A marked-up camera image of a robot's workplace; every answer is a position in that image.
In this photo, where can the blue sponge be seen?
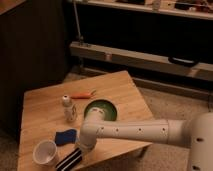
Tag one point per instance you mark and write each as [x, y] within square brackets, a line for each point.
[65, 137]

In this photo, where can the long case with black handle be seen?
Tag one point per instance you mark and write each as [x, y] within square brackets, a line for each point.
[140, 60]

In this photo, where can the orange carrot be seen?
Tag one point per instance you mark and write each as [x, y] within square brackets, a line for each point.
[83, 95]

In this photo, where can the wooden table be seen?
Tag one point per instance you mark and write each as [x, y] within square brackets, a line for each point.
[43, 114]

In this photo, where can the metal pole stand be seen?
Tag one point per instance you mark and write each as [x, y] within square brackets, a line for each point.
[79, 33]

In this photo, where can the green bowl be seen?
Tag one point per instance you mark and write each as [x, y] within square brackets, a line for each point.
[108, 107]

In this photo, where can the white paper cup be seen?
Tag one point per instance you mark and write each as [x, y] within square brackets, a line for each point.
[45, 153]

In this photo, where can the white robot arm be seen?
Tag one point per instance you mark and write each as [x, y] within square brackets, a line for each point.
[195, 134]

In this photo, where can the cluttered shelf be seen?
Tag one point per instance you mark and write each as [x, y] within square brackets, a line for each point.
[151, 6]

